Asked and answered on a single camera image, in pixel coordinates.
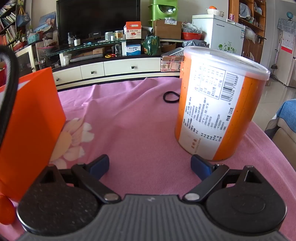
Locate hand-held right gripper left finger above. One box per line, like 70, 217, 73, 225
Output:
38, 154, 122, 204

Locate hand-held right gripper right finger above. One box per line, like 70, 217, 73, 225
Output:
182, 154, 266, 205

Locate pink floral tablecloth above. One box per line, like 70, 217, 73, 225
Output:
0, 77, 296, 241

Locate orange canister with white label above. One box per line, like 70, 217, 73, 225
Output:
174, 46, 270, 162

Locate beige sofa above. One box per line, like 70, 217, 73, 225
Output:
264, 100, 296, 151

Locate white television cabinet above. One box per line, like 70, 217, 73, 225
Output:
14, 38, 185, 91

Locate blue sofa cloth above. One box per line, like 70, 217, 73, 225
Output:
276, 99, 296, 132

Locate labelled pink cardboard box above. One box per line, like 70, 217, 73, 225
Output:
161, 55, 185, 72

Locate blue and white carton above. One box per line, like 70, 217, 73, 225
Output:
126, 44, 141, 56

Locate red plastic basin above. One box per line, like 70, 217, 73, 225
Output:
181, 32, 202, 40

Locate green plastic bag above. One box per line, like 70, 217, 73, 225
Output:
142, 35, 160, 55

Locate white chest freezer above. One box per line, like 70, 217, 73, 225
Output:
191, 14, 246, 57

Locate orange and white carton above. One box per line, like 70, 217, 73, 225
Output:
125, 22, 142, 39

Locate brown cardboard box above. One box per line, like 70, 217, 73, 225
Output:
154, 20, 182, 40

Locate teal plastic basket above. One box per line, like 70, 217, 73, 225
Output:
27, 32, 40, 44

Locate black flat television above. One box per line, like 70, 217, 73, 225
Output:
56, 0, 141, 44

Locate cartoon picture board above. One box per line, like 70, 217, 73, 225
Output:
34, 11, 56, 33

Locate white bowl with orange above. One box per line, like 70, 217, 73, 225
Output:
206, 6, 225, 16

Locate wooden display shelf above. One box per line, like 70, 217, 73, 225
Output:
229, 0, 266, 64

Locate green stacking bins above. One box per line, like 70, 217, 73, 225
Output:
148, 0, 179, 28

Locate blue hanging bag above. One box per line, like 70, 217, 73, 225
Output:
17, 7, 31, 28

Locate dark bookshelf with books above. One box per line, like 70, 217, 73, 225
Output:
0, 0, 26, 50

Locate black hair tie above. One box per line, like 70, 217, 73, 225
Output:
163, 91, 180, 103

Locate black cable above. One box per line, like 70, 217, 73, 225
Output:
0, 46, 19, 149

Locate wall calendar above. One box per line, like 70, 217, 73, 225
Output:
281, 31, 296, 55

